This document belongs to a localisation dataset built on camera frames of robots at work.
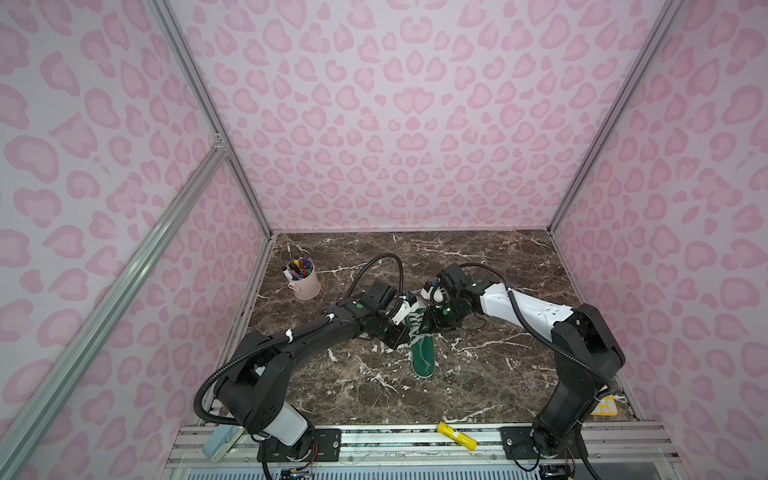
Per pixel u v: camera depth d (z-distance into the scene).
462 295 0.67
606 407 0.78
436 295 0.81
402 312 0.77
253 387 0.43
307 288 0.97
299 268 0.95
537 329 0.51
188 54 0.75
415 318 0.91
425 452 0.73
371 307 0.67
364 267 1.10
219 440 0.70
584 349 0.46
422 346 0.86
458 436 0.73
